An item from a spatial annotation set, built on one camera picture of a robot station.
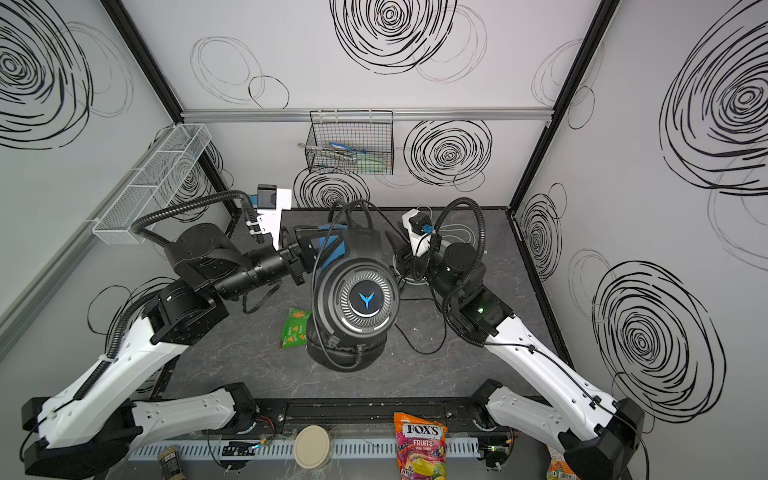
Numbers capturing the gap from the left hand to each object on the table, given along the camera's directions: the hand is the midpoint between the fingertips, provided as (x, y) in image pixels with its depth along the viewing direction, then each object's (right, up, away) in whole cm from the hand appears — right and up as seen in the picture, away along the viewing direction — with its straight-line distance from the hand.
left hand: (342, 235), depth 46 cm
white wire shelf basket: (-56, +11, +31) cm, 65 cm away
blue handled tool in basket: (-7, +27, +46) cm, 54 cm away
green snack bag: (-20, -27, +39) cm, 51 cm away
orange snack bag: (+44, -51, +18) cm, 70 cm away
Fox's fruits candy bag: (+15, -48, +21) cm, 54 cm away
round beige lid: (-10, -46, +18) cm, 51 cm away
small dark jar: (-41, -50, +20) cm, 68 cm away
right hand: (+8, +2, +17) cm, 19 cm away
